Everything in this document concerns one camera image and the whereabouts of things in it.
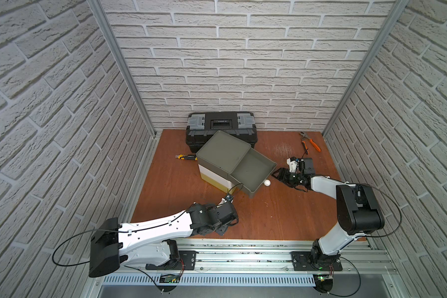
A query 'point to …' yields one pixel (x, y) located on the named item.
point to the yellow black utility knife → (187, 157)
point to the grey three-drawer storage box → (228, 163)
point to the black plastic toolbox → (202, 125)
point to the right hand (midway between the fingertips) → (278, 176)
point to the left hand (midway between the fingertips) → (224, 218)
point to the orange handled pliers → (303, 138)
